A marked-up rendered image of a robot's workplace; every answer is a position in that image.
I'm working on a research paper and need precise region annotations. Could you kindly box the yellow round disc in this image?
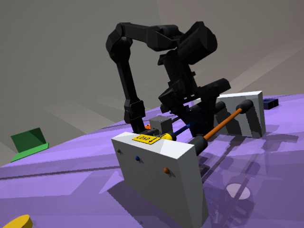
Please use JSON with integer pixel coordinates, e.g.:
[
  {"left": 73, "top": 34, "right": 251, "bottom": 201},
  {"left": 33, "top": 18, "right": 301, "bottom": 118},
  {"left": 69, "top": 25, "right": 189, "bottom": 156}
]
[{"left": 3, "top": 215, "right": 33, "bottom": 228}]

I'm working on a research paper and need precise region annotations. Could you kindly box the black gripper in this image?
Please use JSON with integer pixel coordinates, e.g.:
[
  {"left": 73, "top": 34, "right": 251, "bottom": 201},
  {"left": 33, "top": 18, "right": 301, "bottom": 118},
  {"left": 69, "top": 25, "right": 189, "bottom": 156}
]
[{"left": 160, "top": 68, "right": 231, "bottom": 128}]

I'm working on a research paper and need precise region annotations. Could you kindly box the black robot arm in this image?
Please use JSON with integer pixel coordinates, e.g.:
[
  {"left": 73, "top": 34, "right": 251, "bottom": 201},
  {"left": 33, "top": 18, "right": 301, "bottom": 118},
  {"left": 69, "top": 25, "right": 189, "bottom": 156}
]
[{"left": 105, "top": 21, "right": 217, "bottom": 134}]

